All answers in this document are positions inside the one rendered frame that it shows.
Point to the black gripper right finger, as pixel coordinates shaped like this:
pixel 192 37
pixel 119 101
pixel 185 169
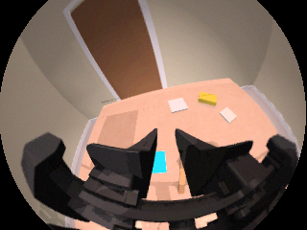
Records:
pixel 201 161

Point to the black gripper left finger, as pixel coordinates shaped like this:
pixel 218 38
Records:
pixel 138 159

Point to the long wooden beam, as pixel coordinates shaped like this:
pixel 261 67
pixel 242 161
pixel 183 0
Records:
pixel 181 180

